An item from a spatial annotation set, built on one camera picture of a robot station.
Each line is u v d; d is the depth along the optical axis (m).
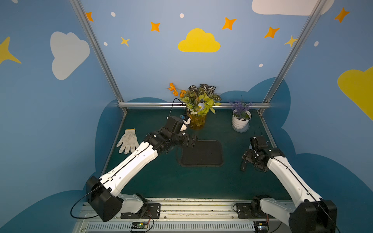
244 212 0.74
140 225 0.72
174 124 0.54
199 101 0.96
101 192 0.39
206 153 0.99
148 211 0.73
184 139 0.65
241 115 1.04
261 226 0.72
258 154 0.59
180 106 1.01
